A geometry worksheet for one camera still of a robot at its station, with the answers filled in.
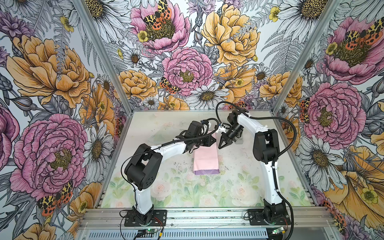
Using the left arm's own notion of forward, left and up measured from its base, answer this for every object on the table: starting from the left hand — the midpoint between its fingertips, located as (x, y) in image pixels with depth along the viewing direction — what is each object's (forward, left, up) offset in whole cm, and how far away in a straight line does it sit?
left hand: (214, 143), depth 89 cm
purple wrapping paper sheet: (-8, +6, -2) cm, 10 cm away
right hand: (-2, -4, -3) cm, 6 cm away
